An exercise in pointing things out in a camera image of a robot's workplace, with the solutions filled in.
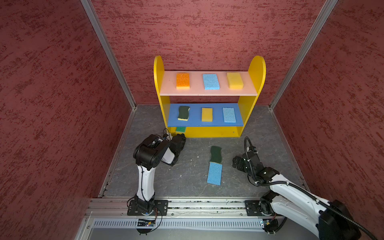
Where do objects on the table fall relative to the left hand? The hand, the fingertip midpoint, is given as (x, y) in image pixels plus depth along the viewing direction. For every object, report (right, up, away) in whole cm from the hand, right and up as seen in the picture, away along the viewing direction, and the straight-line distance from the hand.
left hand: (186, 135), depth 101 cm
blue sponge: (+28, +14, -6) cm, 32 cm away
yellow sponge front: (+14, +14, -6) cm, 21 cm away
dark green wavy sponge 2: (+19, -11, -9) cm, 24 cm away
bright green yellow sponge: (-3, +4, +2) cm, 5 cm away
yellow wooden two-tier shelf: (+16, +23, +15) cm, 32 cm away
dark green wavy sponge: (-2, +15, -5) cm, 16 cm away
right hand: (+32, -16, -15) cm, 38 cm away
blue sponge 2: (+18, -21, -16) cm, 32 cm away
